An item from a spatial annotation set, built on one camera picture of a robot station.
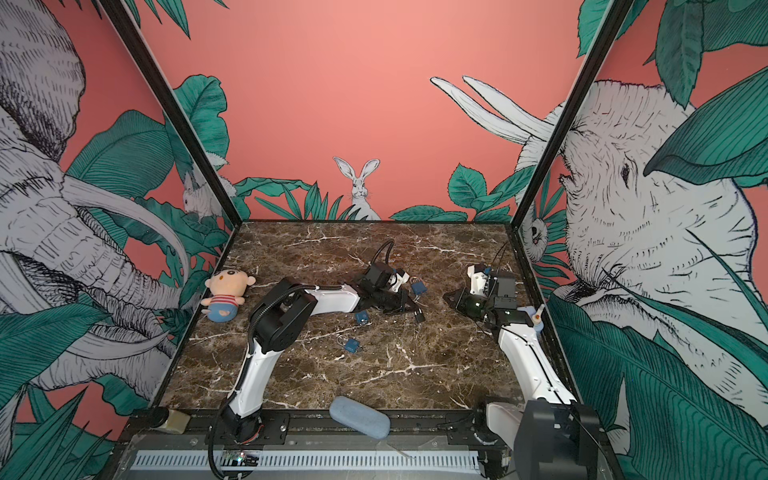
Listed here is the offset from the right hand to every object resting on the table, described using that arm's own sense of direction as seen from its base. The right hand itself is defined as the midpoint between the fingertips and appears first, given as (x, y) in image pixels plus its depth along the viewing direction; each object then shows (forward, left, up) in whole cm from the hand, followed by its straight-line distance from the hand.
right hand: (443, 292), depth 82 cm
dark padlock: (0, +6, -14) cm, 16 cm away
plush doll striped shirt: (+6, +67, -8) cm, 68 cm away
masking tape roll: (-31, +66, -9) cm, 73 cm away
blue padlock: (+11, +6, -16) cm, 20 cm away
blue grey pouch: (-29, +22, -13) cm, 39 cm away
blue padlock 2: (-1, +24, -14) cm, 28 cm away
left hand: (+2, +5, -11) cm, 12 cm away
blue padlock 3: (-10, +27, -15) cm, 32 cm away
